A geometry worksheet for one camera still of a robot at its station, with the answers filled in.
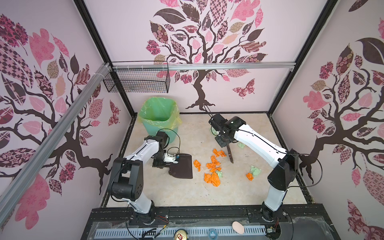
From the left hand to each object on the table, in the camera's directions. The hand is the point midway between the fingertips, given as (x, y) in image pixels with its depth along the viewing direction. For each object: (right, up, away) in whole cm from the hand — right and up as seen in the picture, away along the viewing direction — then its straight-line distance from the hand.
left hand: (158, 162), depth 88 cm
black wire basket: (-25, +61, +34) cm, 74 cm away
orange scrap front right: (+54, -7, -3) cm, 55 cm away
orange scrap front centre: (+32, -9, -3) cm, 34 cm away
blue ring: (+33, -29, -19) cm, 48 cm away
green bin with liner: (-3, +31, +16) cm, 35 cm away
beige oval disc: (+43, -27, -18) cm, 54 cm away
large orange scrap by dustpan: (+24, -2, +4) cm, 24 cm away
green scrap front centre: (+37, -6, -1) cm, 38 cm away
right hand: (+39, +16, -5) cm, 43 cm away
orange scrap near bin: (+34, -3, +3) cm, 34 cm away
